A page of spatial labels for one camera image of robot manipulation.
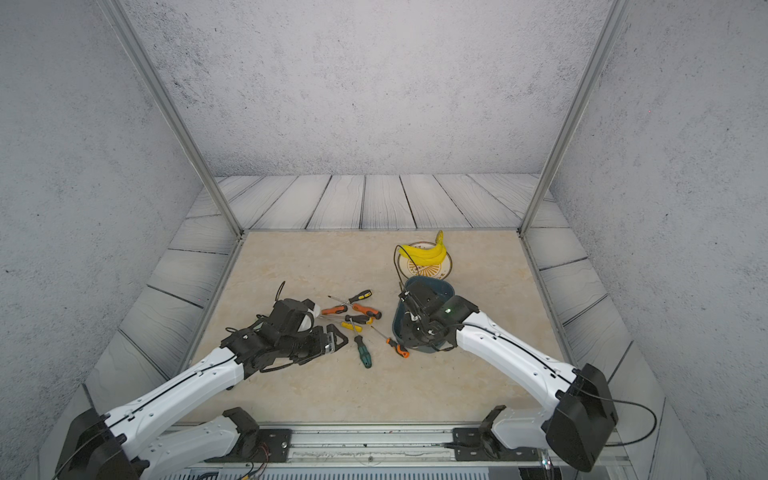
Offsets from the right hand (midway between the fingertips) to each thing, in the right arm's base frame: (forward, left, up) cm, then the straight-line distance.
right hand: (411, 335), depth 78 cm
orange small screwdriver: (+14, +24, -12) cm, 30 cm away
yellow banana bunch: (+36, -5, -11) cm, 38 cm away
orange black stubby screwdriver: (+2, +3, -12) cm, 12 cm away
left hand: (-3, +17, -1) cm, 18 cm away
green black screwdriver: (0, +13, -11) cm, 17 cm away
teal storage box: (-4, 0, +19) cm, 19 cm away
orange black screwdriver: (+14, +13, -12) cm, 22 cm away
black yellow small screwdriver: (+19, +17, -11) cm, 28 cm away
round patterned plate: (+31, -10, -13) cm, 35 cm away
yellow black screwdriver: (+10, +18, -11) cm, 24 cm away
